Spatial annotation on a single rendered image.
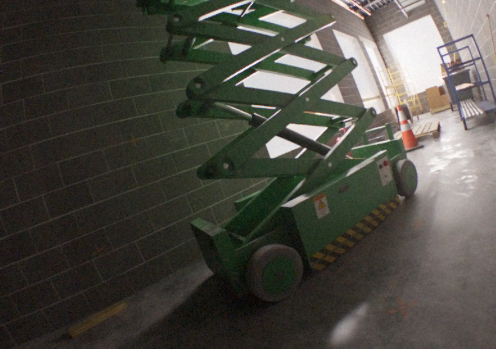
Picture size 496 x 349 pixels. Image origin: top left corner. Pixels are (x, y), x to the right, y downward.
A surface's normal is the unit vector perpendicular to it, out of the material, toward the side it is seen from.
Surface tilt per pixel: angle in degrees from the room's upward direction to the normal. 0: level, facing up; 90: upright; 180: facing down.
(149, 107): 90
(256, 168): 90
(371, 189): 90
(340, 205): 90
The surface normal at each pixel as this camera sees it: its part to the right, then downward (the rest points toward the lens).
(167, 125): 0.63, -0.19
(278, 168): 0.41, -0.11
